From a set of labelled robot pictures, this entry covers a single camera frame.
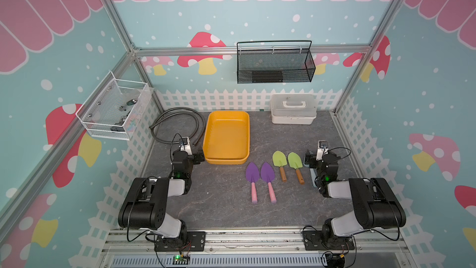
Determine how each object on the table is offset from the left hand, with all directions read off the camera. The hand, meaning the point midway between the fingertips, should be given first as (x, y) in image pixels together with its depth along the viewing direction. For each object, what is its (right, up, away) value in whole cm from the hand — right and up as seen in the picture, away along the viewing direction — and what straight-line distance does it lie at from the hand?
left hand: (193, 149), depth 94 cm
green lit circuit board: (+1, -42, -21) cm, 47 cm away
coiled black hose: (-2, +7, +16) cm, 18 cm away
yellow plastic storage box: (+16, +5, +11) cm, 20 cm away
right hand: (+63, 0, 0) cm, 63 cm away
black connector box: (+61, -41, -23) cm, 77 cm away
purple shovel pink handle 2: (+38, -13, -1) cm, 40 cm away
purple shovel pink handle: (+30, -13, 0) cm, 33 cm away
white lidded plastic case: (+55, +22, +15) cm, 61 cm away
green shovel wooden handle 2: (+53, -7, +4) cm, 54 cm away
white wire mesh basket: (-29, +19, -14) cm, 38 cm away
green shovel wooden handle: (+45, -6, +5) cm, 46 cm away
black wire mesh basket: (+36, +45, +2) cm, 58 cm away
